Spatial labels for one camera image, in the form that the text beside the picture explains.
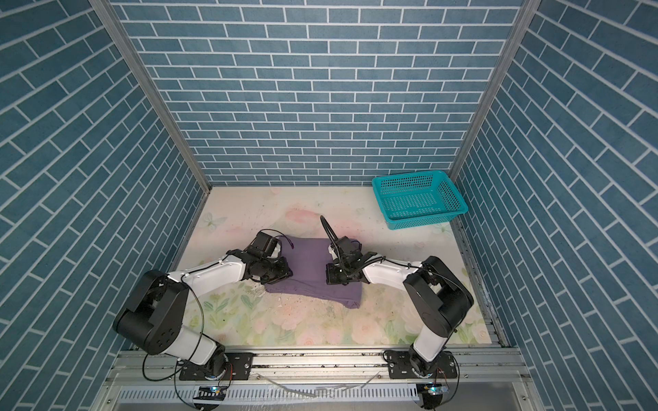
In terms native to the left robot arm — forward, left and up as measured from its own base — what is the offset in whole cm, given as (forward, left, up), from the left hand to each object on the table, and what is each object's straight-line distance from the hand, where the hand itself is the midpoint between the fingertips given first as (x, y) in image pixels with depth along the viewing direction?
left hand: (296, 275), depth 90 cm
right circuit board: (-33, -42, -4) cm, 54 cm away
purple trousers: (+7, -3, 0) cm, 8 cm away
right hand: (-1, -11, 0) cm, 11 cm away
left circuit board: (-34, +21, -6) cm, 40 cm away
